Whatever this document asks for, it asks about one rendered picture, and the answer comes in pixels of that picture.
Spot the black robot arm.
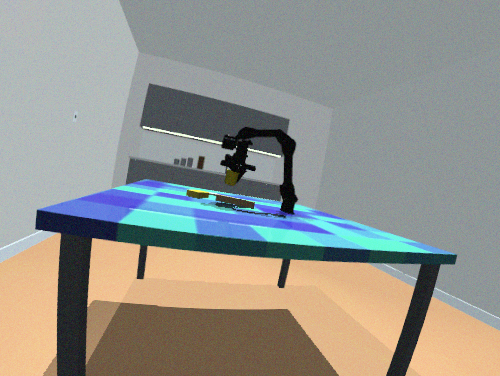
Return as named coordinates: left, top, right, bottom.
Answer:
left=221, top=127, right=298, bottom=214

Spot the yellow flat block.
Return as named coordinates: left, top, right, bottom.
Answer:
left=186, top=190, right=209, bottom=198

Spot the tan rectangular bar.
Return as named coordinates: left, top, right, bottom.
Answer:
left=215, top=194, right=255, bottom=208

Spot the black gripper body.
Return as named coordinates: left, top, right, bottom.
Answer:
left=220, top=151, right=256, bottom=171

